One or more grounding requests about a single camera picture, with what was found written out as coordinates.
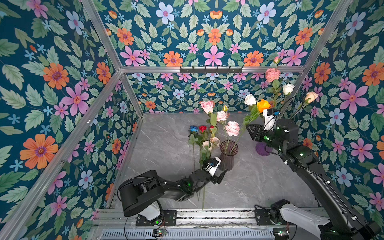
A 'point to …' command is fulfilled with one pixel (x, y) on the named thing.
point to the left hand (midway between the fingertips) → (223, 162)
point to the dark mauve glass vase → (228, 149)
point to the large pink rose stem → (232, 128)
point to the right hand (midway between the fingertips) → (248, 124)
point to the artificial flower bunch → (202, 137)
